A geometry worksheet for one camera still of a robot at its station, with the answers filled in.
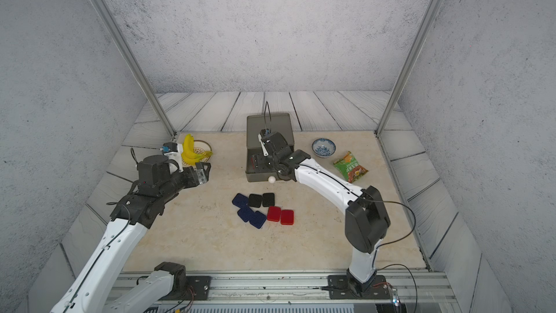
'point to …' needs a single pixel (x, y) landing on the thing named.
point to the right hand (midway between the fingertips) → (261, 159)
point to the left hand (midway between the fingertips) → (203, 166)
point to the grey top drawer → (259, 167)
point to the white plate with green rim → (200, 147)
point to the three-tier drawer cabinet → (281, 122)
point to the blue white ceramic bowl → (323, 147)
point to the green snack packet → (349, 167)
